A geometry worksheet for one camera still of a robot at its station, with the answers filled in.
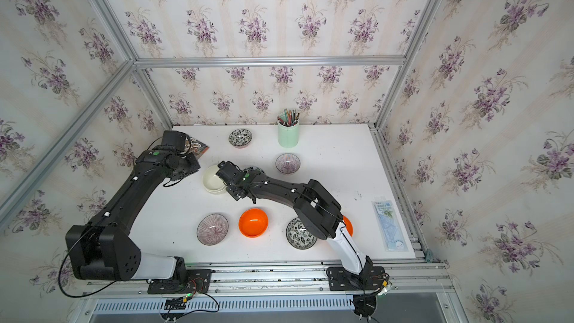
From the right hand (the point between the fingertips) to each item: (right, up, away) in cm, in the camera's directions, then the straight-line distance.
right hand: (240, 183), depth 90 cm
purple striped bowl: (+19, +7, +13) cm, 25 cm away
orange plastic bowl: (+6, -14, -6) cm, 17 cm away
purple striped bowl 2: (-9, -16, -7) cm, 20 cm away
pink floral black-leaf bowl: (-5, +19, +22) cm, 29 cm away
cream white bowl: (-14, -1, +5) cm, 15 cm away
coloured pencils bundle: (+20, +29, +14) cm, 38 cm away
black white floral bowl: (+23, -18, -8) cm, 31 cm away
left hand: (-15, +7, -7) cm, 18 cm away
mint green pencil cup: (+20, +20, +14) cm, 32 cm away
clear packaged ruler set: (+60, -17, -6) cm, 62 cm away
